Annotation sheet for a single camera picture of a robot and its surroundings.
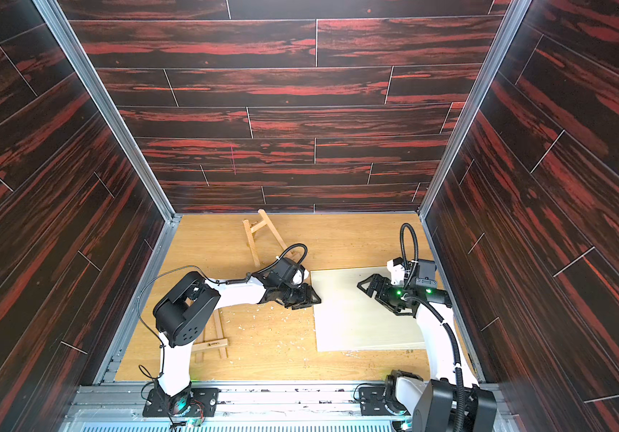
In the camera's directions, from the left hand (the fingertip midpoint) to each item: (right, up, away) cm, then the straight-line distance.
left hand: (320, 304), depth 91 cm
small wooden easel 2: (-21, +27, -2) cm, 34 cm away
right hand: (+16, +6, -8) cm, 19 cm away
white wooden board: (+16, -10, 0) cm, 19 cm away
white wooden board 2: (+7, +2, +1) cm, 7 cm away
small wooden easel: (-31, -9, -9) cm, 33 cm away
